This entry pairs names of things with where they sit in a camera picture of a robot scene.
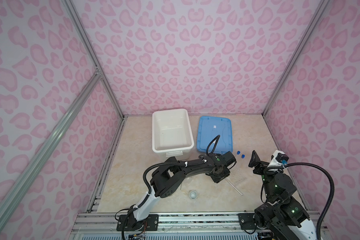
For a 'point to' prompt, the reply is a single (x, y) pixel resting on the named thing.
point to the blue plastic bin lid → (209, 127)
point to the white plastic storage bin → (172, 135)
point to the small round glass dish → (193, 195)
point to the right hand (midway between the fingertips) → (261, 152)
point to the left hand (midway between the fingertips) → (229, 176)
